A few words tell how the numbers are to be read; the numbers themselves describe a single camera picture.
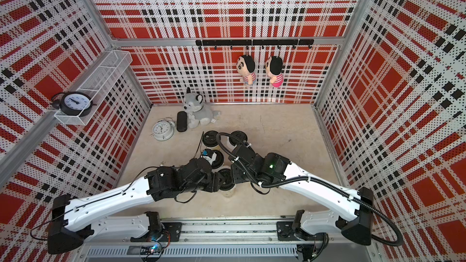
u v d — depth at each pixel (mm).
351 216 387
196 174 514
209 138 841
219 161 750
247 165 492
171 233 734
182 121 1097
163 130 1035
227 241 730
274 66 960
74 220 397
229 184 690
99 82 801
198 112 1014
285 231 733
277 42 886
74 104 638
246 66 908
